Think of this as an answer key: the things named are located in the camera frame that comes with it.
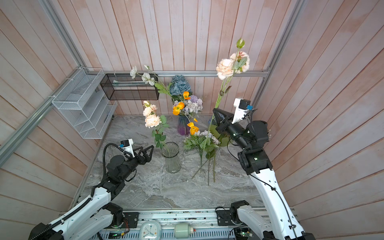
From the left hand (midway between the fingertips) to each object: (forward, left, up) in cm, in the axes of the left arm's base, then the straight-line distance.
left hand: (149, 148), depth 79 cm
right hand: (+2, -31, +27) cm, 41 cm away
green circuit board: (-36, -49, -18) cm, 64 cm away
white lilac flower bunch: (+11, -33, -12) cm, 37 cm away
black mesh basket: (+47, +25, +6) cm, 53 cm away
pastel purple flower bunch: (+22, -24, +12) cm, 35 cm away
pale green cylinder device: (-36, -19, -9) cm, 42 cm away
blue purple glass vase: (+25, -17, -13) cm, 33 cm away
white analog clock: (-35, -4, -15) cm, 39 cm away
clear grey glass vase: (0, -11, -2) cm, 12 cm away
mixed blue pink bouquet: (+16, -45, -16) cm, 51 cm away
